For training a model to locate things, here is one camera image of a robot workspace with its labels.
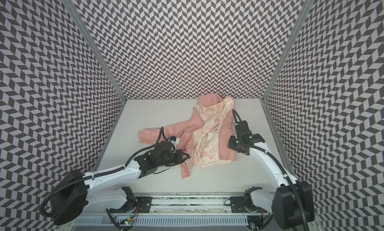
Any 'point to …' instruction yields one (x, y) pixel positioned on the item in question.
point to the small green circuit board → (130, 222)
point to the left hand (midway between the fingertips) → (190, 155)
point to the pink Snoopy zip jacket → (204, 132)
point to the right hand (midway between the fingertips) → (233, 143)
